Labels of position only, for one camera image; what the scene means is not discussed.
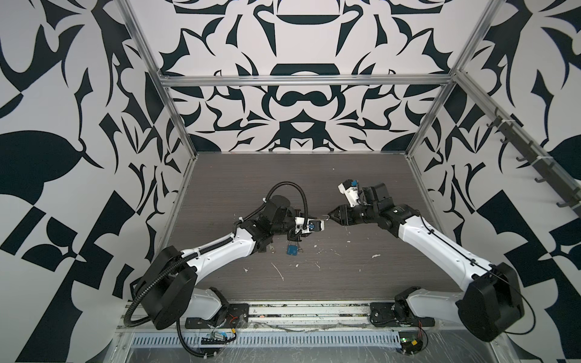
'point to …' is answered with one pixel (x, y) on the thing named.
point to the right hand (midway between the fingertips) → (332, 213)
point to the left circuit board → (219, 338)
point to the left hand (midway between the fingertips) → (315, 214)
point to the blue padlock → (292, 249)
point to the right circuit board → (411, 342)
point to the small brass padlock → (325, 221)
